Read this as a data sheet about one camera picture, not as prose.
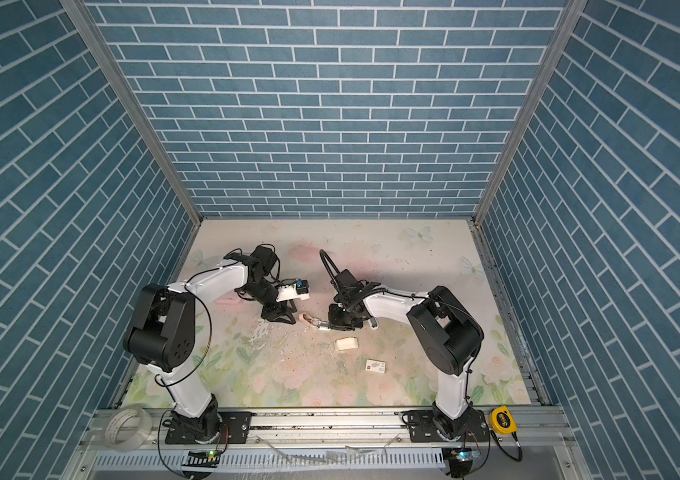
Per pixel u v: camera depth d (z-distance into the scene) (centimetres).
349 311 70
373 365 83
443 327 51
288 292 80
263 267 73
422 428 74
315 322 90
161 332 48
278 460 70
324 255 84
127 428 75
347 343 88
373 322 91
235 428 73
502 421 74
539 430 74
